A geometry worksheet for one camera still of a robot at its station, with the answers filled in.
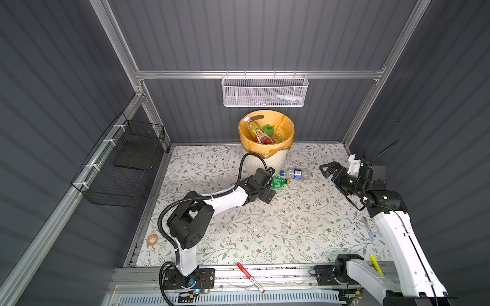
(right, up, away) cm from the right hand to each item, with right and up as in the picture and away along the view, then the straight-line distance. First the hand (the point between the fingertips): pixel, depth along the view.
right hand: (329, 173), depth 73 cm
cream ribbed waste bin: (-17, +5, +19) cm, 26 cm away
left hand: (-24, -8, +19) cm, 31 cm away
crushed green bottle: (-16, -6, +26) cm, 31 cm away
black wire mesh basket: (-83, 0, +1) cm, 83 cm away
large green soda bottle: (-20, +22, +29) cm, 42 cm away
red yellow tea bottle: (-25, +16, +16) cm, 34 cm away
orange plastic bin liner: (-14, +24, +24) cm, 37 cm away
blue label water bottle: (-6, -2, +27) cm, 28 cm away
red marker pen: (-30, -41, 0) cm, 51 cm away
